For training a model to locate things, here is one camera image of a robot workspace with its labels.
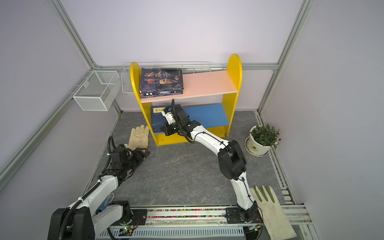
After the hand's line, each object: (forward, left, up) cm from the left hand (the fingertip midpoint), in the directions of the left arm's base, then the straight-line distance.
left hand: (146, 153), depth 87 cm
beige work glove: (+18, +10, -9) cm, 23 cm away
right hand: (+10, -10, +10) cm, 17 cm away
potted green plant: (+1, -67, +7) cm, 67 cm away
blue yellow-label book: (+15, -8, +12) cm, 21 cm away
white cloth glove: (-39, -67, -8) cm, 78 cm away
